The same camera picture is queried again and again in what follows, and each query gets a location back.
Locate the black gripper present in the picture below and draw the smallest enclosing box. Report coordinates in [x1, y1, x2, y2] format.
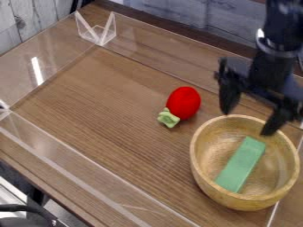
[214, 29, 303, 136]

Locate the light wooden bowl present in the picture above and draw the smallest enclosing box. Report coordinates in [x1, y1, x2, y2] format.
[190, 114, 300, 211]

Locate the green rectangular block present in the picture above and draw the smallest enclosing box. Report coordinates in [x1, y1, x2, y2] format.
[216, 137, 268, 192]

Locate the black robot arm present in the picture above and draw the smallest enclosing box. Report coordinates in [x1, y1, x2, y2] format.
[214, 0, 303, 136]

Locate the red toy strawberry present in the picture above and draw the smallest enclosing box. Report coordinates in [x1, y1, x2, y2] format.
[158, 87, 202, 129]

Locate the clear acrylic enclosure wall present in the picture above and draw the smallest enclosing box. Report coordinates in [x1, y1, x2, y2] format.
[0, 11, 303, 227]

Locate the black cable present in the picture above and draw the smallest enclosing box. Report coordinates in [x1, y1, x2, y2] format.
[0, 203, 46, 227]

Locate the black metal bracket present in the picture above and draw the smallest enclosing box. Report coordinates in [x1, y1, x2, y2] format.
[27, 199, 69, 227]

